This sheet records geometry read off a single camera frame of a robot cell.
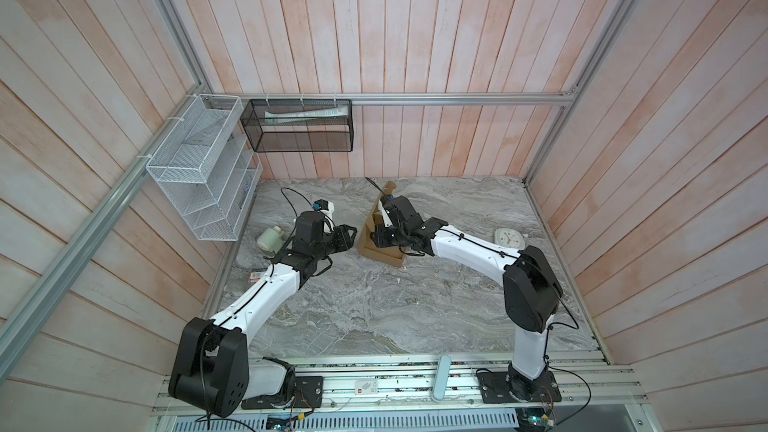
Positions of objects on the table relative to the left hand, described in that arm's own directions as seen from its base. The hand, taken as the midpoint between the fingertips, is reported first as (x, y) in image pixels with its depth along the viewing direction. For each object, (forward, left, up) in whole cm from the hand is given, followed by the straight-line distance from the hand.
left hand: (352, 236), depth 84 cm
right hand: (+3, -6, -4) cm, 8 cm away
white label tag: (-36, -5, -15) cm, 39 cm away
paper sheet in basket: (+32, +15, +19) cm, 40 cm away
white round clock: (+9, -53, -14) cm, 55 cm away
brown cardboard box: (+1, -4, -7) cm, 8 cm away
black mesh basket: (+42, +21, +9) cm, 48 cm away
